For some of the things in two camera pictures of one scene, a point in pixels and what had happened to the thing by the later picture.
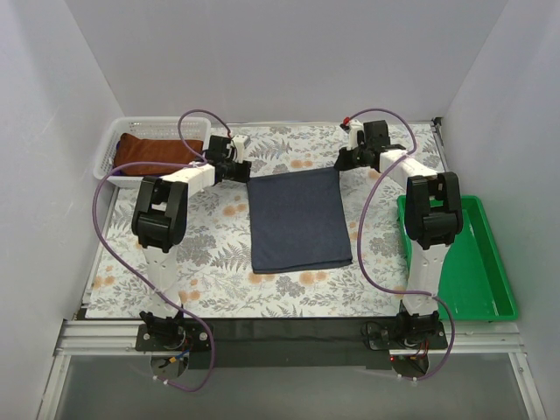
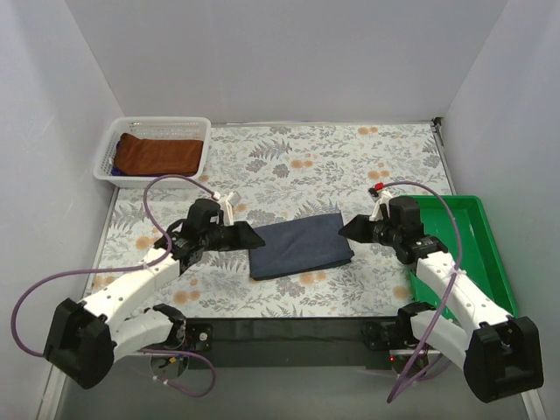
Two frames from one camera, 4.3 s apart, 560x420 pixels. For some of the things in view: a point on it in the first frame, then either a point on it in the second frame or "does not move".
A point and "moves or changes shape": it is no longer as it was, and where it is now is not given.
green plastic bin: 473,282 does not move
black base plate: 287,343 does not move
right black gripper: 344,158 → 373,231
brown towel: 131,149 does not move
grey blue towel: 297,221 moves or changes shape
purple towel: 118,172 does not move
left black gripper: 244,169 → 236,235
